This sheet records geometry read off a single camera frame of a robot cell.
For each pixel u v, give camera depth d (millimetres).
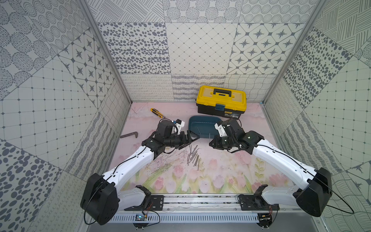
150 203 726
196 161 891
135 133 1009
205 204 760
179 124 735
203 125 1067
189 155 922
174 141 670
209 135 690
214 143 666
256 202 662
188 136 675
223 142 659
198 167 860
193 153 925
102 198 391
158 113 1113
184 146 691
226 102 1001
